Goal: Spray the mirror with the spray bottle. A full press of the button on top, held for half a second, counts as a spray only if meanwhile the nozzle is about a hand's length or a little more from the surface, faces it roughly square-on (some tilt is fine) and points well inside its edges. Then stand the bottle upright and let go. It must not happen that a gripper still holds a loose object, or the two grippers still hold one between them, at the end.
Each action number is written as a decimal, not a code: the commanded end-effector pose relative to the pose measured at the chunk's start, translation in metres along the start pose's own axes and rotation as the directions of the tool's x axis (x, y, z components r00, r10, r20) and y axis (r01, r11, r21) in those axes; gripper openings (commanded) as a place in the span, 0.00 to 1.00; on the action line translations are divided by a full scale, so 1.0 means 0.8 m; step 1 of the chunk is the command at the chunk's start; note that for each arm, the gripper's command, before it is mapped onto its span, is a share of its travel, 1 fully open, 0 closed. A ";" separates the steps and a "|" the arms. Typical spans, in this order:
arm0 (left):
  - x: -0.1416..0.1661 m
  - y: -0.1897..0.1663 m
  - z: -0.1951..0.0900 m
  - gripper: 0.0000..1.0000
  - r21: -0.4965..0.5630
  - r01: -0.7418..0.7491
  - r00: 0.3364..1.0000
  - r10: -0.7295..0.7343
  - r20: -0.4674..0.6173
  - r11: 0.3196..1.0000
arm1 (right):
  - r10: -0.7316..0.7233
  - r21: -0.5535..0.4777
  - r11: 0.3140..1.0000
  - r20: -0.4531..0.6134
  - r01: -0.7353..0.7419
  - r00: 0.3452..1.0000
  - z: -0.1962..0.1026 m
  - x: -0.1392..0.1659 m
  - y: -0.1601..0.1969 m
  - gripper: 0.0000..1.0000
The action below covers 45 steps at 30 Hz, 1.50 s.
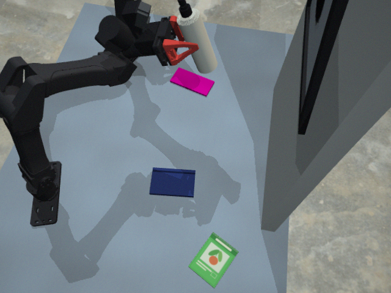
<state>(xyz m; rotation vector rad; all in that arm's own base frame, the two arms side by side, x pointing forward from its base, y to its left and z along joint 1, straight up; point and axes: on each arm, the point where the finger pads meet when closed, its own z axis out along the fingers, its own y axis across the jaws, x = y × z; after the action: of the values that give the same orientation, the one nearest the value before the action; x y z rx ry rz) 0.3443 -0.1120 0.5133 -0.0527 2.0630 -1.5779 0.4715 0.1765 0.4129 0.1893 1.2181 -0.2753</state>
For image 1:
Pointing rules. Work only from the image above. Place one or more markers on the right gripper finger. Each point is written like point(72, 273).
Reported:
point(173, 21)
point(169, 46)

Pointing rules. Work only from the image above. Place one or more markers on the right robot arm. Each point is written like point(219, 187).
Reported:
point(22, 104)

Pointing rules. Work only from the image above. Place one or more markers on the magenta flat rectangular slab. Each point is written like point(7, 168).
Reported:
point(192, 81)

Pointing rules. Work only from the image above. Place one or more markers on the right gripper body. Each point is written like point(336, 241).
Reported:
point(163, 32)

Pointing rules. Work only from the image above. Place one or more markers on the green seed packet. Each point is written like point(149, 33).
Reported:
point(213, 259)

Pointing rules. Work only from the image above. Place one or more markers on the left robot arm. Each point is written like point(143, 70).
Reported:
point(119, 6)

